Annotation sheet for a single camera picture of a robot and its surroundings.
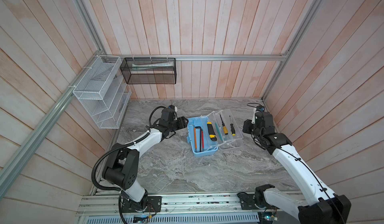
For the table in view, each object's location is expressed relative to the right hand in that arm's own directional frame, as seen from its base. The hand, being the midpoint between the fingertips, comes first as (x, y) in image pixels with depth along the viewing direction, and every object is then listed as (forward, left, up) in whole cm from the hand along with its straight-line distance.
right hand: (246, 121), depth 80 cm
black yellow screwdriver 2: (-1, +6, -9) cm, 11 cm away
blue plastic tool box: (0, +20, -14) cm, 24 cm away
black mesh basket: (+40, +61, +5) cm, 73 cm away
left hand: (+3, +34, -8) cm, 35 cm away
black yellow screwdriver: (+2, +10, -10) cm, 14 cm away
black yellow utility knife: (-1, +17, -13) cm, 22 cm away
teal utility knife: (-1, +14, -11) cm, 17 cm away
